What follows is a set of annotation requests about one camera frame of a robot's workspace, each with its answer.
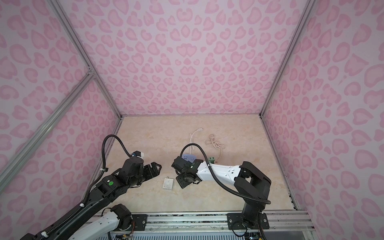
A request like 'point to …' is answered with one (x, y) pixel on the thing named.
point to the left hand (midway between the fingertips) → (159, 169)
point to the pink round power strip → (213, 141)
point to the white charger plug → (168, 183)
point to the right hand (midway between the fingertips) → (182, 180)
